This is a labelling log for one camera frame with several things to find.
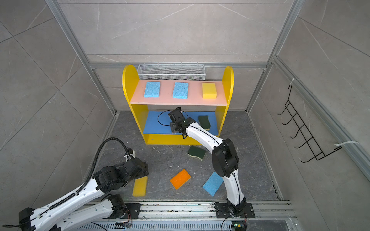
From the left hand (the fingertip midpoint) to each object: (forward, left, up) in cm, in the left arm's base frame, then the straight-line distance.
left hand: (143, 165), depth 75 cm
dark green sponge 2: (+28, -36, +1) cm, 46 cm away
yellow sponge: (-8, +3, -13) cm, 16 cm away
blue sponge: (-7, -39, -12) cm, 41 cm away
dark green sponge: (+13, -31, -12) cm, 35 cm away
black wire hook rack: (+13, -80, +18) cm, 83 cm away
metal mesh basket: (+58, -15, +20) cm, 63 cm away
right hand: (+27, -20, 0) cm, 34 cm away
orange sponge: (-5, -19, -13) cm, 23 cm away
